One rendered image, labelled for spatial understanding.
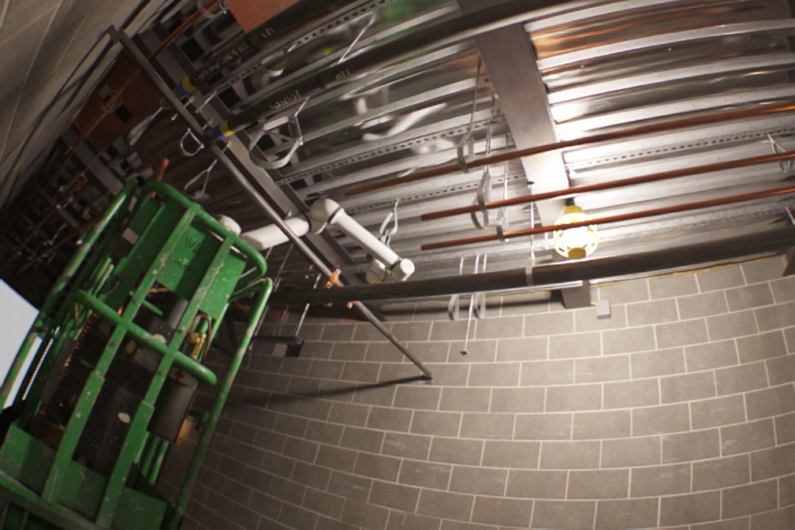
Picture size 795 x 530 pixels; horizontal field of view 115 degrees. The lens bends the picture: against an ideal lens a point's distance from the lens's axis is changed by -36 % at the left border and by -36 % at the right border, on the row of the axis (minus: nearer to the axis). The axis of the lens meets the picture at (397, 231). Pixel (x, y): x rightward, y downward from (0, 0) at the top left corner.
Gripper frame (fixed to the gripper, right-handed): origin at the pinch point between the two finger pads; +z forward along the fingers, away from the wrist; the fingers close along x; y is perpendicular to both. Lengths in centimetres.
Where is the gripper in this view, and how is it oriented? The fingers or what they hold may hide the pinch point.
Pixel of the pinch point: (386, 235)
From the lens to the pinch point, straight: 244.1
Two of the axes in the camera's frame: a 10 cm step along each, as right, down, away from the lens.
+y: 8.6, -1.4, -4.8
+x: -4.5, -6.4, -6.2
